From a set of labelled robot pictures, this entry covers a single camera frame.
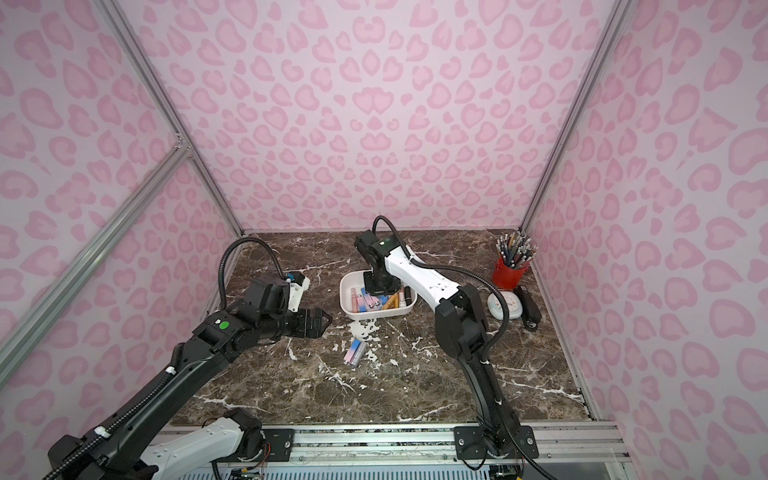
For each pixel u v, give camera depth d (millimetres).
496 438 630
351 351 877
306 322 652
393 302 974
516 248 924
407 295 987
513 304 957
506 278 1064
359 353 878
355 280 1012
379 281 806
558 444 736
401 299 979
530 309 903
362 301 979
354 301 982
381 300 979
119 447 384
